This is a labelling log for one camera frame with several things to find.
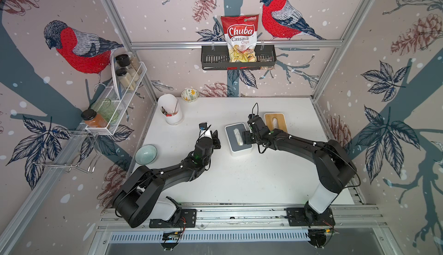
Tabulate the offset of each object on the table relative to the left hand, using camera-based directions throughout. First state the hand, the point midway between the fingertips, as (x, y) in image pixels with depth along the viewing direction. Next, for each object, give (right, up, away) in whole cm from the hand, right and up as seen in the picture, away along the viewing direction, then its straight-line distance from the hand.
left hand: (218, 128), depth 86 cm
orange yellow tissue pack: (+33, +1, +13) cm, 35 cm away
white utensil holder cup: (-30, +12, +14) cm, 36 cm away
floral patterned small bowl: (-22, +21, +36) cm, 47 cm away
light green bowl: (-40, -15, +5) cm, 43 cm away
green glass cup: (-47, +11, -16) cm, 51 cm away
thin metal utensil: (-25, +13, +15) cm, 32 cm away
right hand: (+16, -4, +7) cm, 18 cm away
